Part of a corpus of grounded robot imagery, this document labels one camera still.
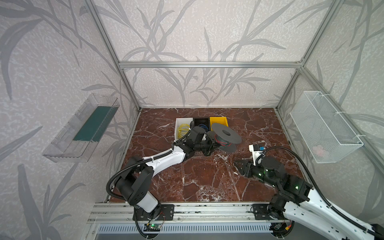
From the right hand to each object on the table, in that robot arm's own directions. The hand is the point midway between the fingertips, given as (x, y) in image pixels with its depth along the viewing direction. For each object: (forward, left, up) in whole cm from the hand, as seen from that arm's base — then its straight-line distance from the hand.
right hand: (236, 157), depth 71 cm
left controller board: (-26, +41, -20) cm, 52 cm away
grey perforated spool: (+14, +4, -3) cm, 15 cm away
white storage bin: (+34, +33, -15) cm, 50 cm away
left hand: (+10, +4, -1) cm, 11 cm away
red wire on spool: (+11, +5, -5) cm, 13 cm away
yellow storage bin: (+35, +3, -14) cm, 38 cm away
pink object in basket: (+4, -41, 0) cm, 41 cm away
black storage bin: (+37, +14, -17) cm, 43 cm away
